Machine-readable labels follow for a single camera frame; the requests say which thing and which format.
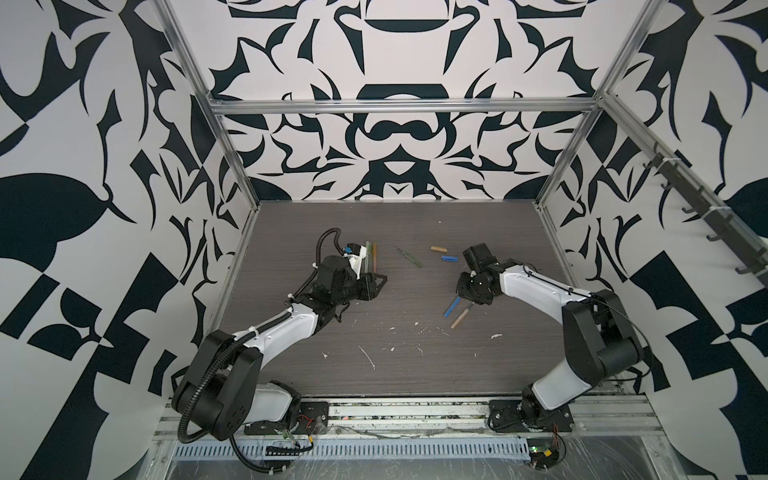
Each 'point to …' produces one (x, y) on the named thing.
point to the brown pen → (374, 257)
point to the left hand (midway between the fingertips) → (383, 272)
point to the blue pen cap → (452, 259)
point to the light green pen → (368, 259)
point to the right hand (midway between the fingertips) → (462, 289)
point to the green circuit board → (543, 453)
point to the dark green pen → (409, 257)
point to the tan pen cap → (440, 249)
